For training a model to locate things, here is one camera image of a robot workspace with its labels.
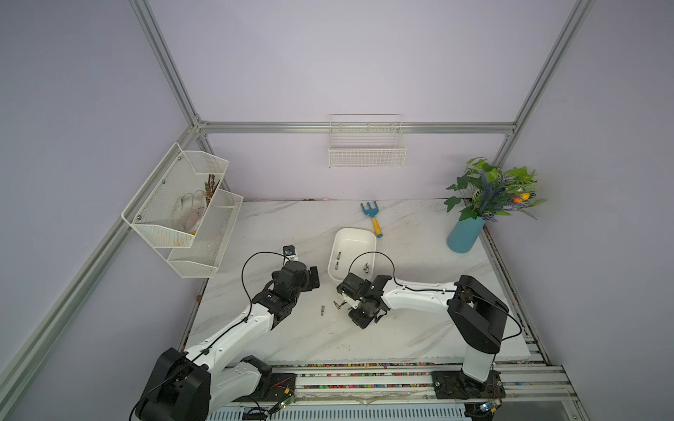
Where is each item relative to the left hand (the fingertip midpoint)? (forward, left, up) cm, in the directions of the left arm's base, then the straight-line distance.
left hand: (300, 272), depth 86 cm
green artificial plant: (+16, -59, +23) cm, 65 cm away
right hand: (-11, -21, -11) cm, 26 cm away
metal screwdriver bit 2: (+7, -23, -9) cm, 26 cm away
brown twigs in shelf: (+18, +28, +22) cm, 40 cm away
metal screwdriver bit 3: (-7, -13, -10) cm, 18 cm away
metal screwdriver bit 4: (-9, -7, -10) cm, 15 cm away
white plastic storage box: (+16, -18, -10) cm, 26 cm away
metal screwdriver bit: (+14, -12, -10) cm, 21 cm away
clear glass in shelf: (+10, +32, +20) cm, 39 cm away
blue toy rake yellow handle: (+36, -28, -9) cm, 46 cm away
